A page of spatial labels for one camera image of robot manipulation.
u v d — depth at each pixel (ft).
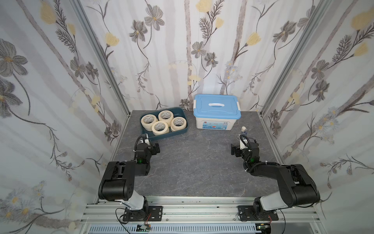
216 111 3.25
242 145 2.68
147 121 3.63
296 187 1.50
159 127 3.54
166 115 3.74
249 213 2.41
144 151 2.35
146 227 2.30
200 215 2.45
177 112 3.84
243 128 3.19
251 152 2.32
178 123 3.65
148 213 2.33
